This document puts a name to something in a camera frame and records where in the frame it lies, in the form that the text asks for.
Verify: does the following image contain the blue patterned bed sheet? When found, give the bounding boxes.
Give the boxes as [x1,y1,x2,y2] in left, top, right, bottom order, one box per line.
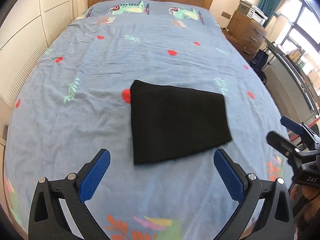
[4,1,292,239]

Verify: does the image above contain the long desk with rail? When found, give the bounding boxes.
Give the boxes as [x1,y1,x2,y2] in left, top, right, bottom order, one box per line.
[263,41,319,126]

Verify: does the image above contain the black pants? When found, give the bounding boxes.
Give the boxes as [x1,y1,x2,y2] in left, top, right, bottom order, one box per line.
[130,80,232,165]

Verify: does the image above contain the white printer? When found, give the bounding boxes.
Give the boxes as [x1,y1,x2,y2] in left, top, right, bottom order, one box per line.
[237,0,267,26]

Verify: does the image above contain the dark bag on floor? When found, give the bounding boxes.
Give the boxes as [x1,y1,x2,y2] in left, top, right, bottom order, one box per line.
[249,49,268,85]

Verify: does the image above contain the wooden dresser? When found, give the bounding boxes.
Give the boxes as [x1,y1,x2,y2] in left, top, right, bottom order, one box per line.
[222,11,266,63]

